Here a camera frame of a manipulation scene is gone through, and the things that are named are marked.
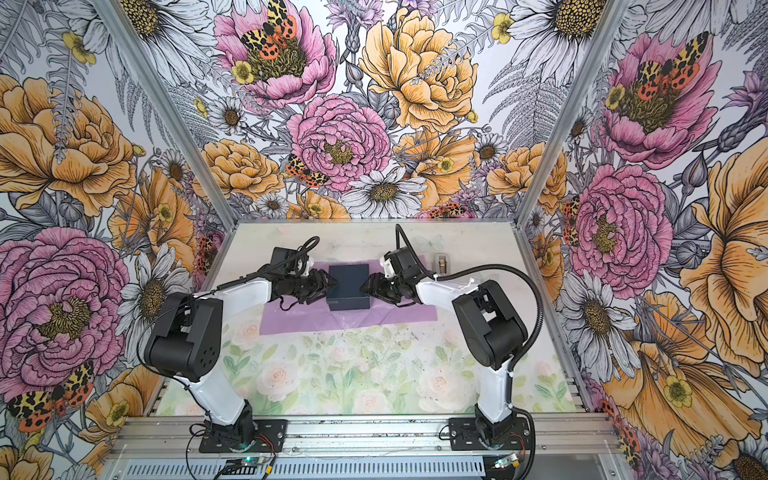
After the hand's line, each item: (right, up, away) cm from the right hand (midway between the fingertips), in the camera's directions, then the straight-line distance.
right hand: (368, 298), depth 92 cm
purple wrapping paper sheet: (-26, -6, +4) cm, 27 cm away
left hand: (-11, +1, +1) cm, 11 cm away
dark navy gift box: (-7, +1, 0) cm, 7 cm away
